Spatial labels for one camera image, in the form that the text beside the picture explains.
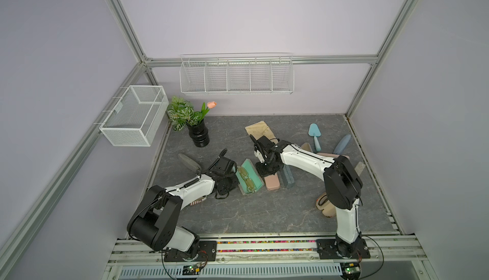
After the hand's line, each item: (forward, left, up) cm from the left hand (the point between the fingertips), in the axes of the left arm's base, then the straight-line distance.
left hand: (237, 185), depth 89 cm
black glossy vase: (+27, +19, +7) cm, 33 cm away
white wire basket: (+24, +43, +24) cm, 55 cm away
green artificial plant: (+26, +23, +25) cm, 42 cm away
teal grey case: (0, -23, +4) cm, 23 cm away
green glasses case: (+4, -8, +1) cm, 9 cm away
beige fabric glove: (+36, -15, -3) cm, 39 cm away
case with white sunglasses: (+19, -39, +1) cm, 43 cm away
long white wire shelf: (+49, -3, +28) cm, 57 cm away
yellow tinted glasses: (+1, -6, 0) cm, 6 cm away
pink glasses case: (0, -17, +1) cm, 17 cm away
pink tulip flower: (+30, +10, +24) cm, 40 cm away
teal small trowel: (+31, -47, -2) cm, 56 cm away
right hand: (+5, -12, +2) cm, 13 cm away
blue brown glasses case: (+17, -56, +3) cm, 59 cm away
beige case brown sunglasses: (-7, +17, +2) cm, 18 cm away
